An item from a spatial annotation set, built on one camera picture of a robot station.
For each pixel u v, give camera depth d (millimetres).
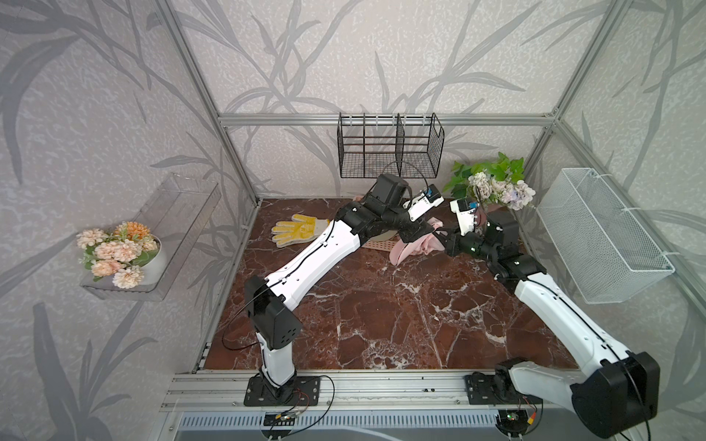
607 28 732
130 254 510
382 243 679
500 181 864
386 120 935
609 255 587
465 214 663
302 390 729
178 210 754
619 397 377
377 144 1050
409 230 645
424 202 613
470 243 658
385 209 555
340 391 782
